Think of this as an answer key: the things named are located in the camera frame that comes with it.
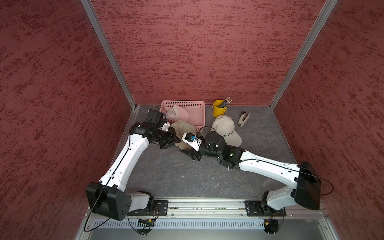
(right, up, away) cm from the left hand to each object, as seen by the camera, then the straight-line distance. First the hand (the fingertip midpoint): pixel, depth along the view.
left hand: (180, 143), depth 74 cm
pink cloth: (-7, +17, +39) cm, 43 cm away
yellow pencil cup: (+25, +18, +36) cm, 48 cm away
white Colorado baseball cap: (+27, +8, +24) cm, 37 cm away
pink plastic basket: (+8, +20, +43) cm, 48 cm away
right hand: (+2, -1, -2) cm, 3 cm away
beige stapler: (+44, +13, +36) cm, 59 cm away
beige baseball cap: (-2, +7, +14) cm, 16 cm away
